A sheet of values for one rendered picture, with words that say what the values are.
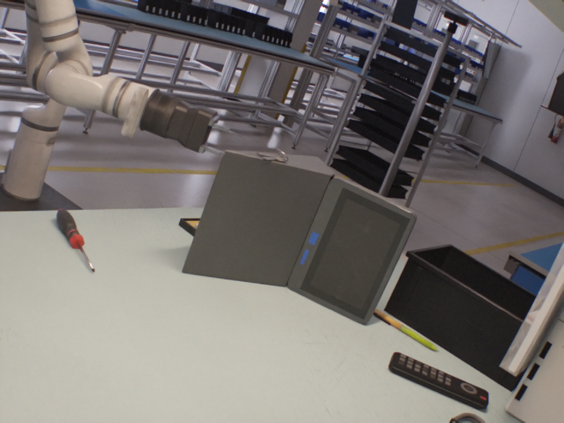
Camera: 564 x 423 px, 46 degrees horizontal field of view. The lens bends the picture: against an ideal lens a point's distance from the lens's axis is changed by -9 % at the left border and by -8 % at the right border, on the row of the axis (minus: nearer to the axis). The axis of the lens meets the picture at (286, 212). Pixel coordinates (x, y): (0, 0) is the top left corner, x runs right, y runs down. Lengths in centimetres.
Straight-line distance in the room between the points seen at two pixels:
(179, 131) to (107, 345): 49
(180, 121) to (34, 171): 45
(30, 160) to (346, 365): 83
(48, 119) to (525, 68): 1170
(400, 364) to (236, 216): 34
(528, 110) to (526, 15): 176
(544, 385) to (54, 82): 96
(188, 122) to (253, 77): 658
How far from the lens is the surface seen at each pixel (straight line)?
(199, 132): 123
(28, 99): 525
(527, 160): 1266
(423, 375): 109
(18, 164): 156
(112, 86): 126
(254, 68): 781
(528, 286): 260
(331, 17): 792
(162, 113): 122
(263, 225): 114
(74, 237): 108
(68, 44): 127
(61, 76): 127
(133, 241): 117
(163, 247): 119
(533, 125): 1267
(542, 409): 113
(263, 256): 117
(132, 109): 120
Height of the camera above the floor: 146
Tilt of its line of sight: 16 degrees down
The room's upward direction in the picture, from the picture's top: 22 degrees clockwise
